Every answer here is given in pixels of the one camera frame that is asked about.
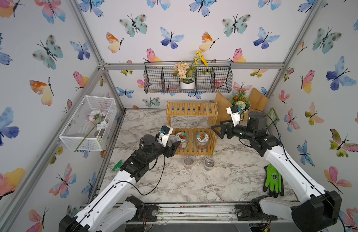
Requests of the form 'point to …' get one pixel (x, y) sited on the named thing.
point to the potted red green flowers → (239, 98)
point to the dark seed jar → (209, 163)
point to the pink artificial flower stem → (100, 114)
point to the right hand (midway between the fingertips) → (218, 123)
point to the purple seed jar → (172, 139)
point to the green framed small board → (271, 117)
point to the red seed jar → (188, 162)
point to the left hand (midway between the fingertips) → (175, 137)
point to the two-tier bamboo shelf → (193, 141)
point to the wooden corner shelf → (258, 100)
